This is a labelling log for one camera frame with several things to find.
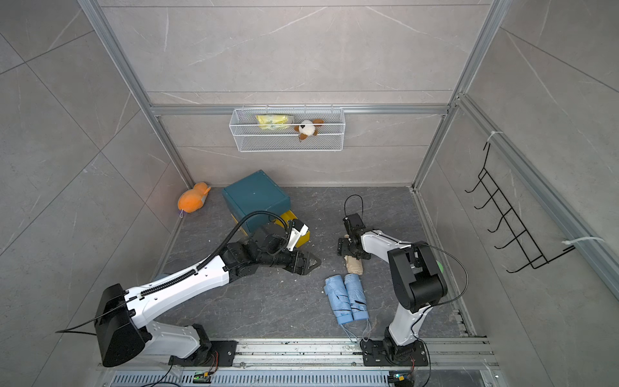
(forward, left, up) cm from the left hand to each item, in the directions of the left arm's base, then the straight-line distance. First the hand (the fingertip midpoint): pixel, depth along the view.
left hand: (315, 257), depth 71 cm
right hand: (+14, -15, -21) cm, 30 cm away
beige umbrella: (+5, -15, -17) cm, 23 cm away
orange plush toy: (+38, +55, -15) cm, 68 cm away
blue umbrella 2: (-6, -14, -18) cm, 24 cm away
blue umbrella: (-4, -7, -18) cm, 20 cm away
